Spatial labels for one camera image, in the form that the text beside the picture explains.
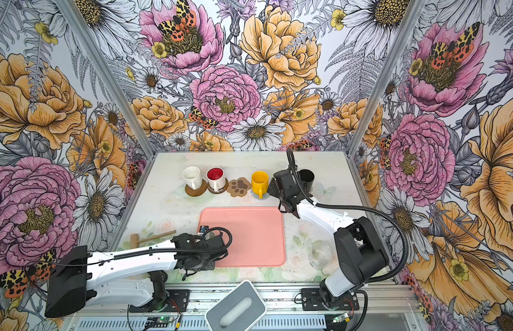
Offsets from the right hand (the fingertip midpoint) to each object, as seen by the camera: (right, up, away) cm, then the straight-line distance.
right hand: (276, 190), depth 91 cm
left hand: (-28, -27, -13) cm, 41 cm away
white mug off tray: (-40, +6, +10) cm, 42 cm away
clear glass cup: (+18, -26, -6) cm, 32 cm away
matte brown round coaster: (-38, -2, +14) cm, 41 cm away
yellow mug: (-7, +3, +6) cm, 10 cm away
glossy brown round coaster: (-27, -2, +14) cm, 30 cm away
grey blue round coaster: (-9, -4, +9) cm, 13 cm away
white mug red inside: (-29, +5, +14) cm, 33 cm away
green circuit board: (-42, -43, -20) cm, 63 cm away
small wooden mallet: (-60, -20, -4) cm, 63 cm away
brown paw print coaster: (-18, 0, +16) cm, 24 cm away
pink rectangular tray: (-8, -20, -1) cm, 21 cm away
